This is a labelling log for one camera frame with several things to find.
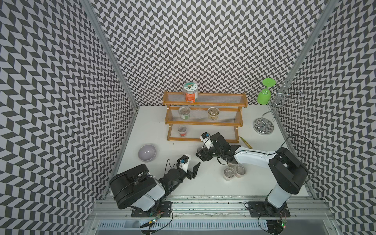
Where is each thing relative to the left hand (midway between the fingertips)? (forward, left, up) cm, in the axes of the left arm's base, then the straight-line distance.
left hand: (194, 160), depth 83 cm
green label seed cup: (+25, +6, +14) cm, 29 cm away
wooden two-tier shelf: (+25, +2, +11) cm, 28 cm away
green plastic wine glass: (+35, -45, +18) cm, 59 cm away
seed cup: (+25, -12, +14) cm, 31 cm away
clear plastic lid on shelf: (+28, -3, +10) cm, 30 cm away
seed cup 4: (-7, -19, 0) cm, 20 cm away
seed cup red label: (+20, +8, +3) cm, 21 cm away
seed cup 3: (-1, -22, -3) cm, 22 cm away
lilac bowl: (+6, +29, -1) cm, 30 cm away
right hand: (+5, -4, -1) cm, 6 cm away
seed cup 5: (-5, -26, -1) cm, 26 cm away
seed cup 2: (+3, -3, +8) cm, 9 cm away
